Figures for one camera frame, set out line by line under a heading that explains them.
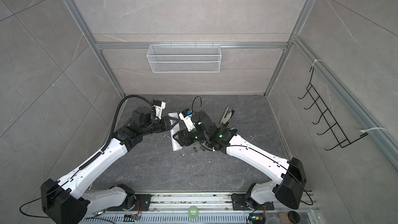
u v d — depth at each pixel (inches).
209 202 29.4
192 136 24.1
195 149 35.6
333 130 25.0
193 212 28.1
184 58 39.4
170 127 27.0
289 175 15.6
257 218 27.6
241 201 29.3
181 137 24.1
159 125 25.4
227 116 40.9
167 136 38.5
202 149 35.5
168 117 27.2
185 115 24.2
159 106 26.8
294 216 24.6
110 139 19.8
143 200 28.8
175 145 27.5
